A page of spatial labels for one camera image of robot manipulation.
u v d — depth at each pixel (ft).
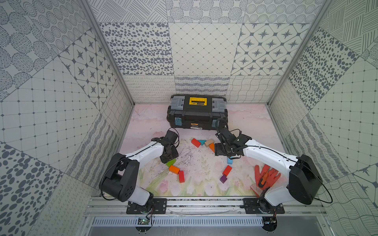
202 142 3.14
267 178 2.70
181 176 2.69
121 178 1.43
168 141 2.33
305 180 1.39
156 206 2.43
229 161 2.90
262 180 2.66
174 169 2.84
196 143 3.18
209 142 3.13
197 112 3.06
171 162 2.73
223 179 2.68
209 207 2.50
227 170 2.80
